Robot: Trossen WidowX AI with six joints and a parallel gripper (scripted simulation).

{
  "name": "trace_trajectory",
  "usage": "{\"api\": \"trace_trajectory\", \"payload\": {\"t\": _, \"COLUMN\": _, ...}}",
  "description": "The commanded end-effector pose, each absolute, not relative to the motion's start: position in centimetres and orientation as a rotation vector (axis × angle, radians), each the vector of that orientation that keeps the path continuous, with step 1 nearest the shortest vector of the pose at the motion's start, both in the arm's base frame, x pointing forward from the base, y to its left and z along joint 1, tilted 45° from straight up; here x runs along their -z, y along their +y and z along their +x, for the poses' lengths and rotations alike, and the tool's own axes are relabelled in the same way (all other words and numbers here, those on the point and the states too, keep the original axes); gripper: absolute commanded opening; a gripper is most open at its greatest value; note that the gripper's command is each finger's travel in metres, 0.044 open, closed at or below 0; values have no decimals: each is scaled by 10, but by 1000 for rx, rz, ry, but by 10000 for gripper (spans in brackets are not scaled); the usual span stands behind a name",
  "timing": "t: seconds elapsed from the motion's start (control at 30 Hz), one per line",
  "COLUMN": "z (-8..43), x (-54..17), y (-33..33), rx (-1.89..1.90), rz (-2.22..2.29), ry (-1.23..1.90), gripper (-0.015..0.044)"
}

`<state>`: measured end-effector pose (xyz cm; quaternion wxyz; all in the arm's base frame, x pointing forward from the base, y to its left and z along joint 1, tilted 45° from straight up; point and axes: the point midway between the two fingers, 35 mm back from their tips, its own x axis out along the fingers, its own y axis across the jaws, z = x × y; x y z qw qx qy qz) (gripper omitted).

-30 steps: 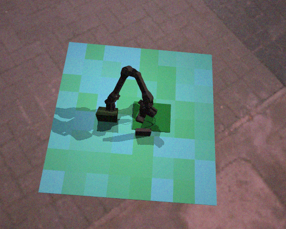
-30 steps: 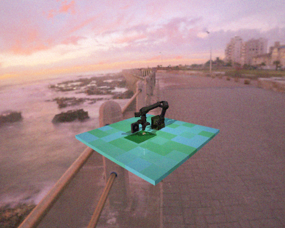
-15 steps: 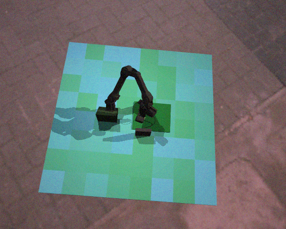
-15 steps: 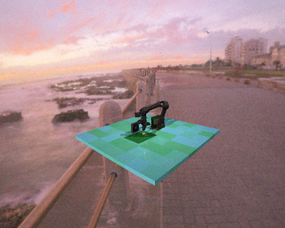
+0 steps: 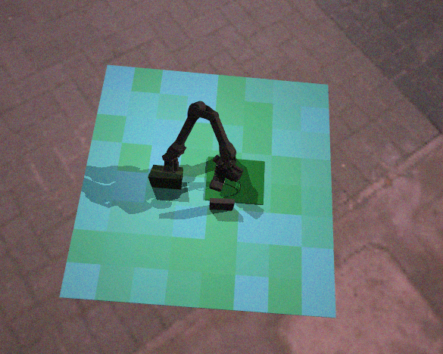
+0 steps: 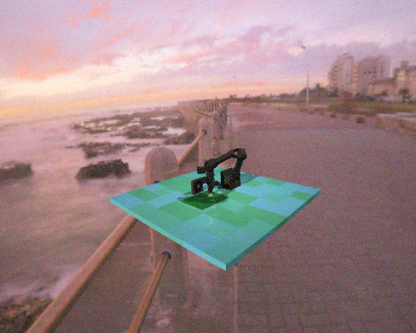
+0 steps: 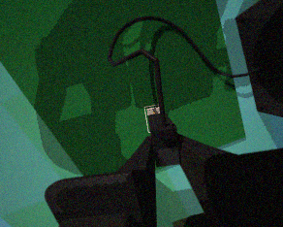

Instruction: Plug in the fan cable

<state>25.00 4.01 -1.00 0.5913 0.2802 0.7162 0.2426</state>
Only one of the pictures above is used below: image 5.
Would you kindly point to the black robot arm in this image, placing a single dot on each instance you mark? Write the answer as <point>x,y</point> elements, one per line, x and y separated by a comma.
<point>226,149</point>

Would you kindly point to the green circuit board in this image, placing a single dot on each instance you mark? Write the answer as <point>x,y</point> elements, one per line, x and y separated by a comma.
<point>252,183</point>

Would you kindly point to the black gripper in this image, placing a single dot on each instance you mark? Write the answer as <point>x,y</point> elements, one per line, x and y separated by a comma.
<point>218,180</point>

